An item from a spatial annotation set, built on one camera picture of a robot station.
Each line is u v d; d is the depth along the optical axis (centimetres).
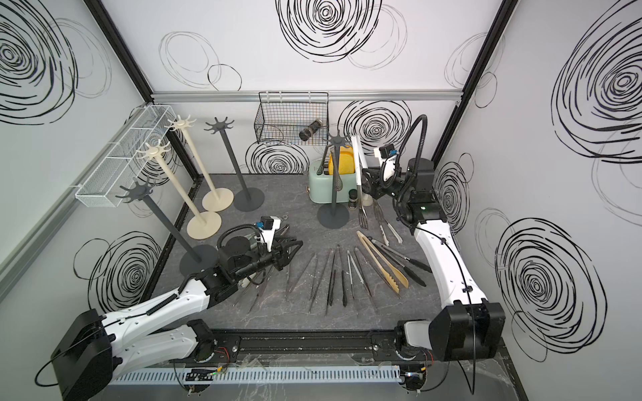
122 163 76
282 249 66
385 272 87
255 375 77
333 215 104
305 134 89
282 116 96
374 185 65
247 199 111
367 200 109
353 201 102
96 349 39
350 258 91
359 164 71
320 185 101
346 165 96
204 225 102
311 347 76
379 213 76
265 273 68
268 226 64
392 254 94
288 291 83
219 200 111
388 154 61
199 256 91
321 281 87
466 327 39
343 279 87
